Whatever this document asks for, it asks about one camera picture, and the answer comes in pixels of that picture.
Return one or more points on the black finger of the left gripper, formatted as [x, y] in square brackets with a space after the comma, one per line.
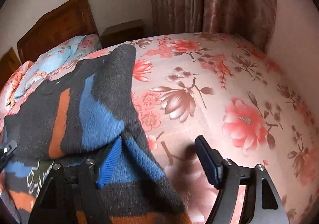
[6, 152]

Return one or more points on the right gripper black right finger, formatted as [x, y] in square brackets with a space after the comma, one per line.
[262, 203]

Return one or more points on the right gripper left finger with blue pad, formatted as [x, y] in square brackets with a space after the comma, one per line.
[55, 202]

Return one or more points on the black blue orange striped sweater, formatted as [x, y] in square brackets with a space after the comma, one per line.
[69, 120]

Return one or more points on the small wooden headboard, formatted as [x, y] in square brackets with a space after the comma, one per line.
[9, 63]

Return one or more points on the light blue floral pillow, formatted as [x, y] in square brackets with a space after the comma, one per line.
[66, 52]

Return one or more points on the pink floral bed quilt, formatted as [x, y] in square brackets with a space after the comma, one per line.
[220, 87]

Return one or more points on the large carved wooden headboard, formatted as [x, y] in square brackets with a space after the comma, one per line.
[73, 18]

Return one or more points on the dark wooden nightstand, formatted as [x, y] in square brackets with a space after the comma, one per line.
[121, 33]

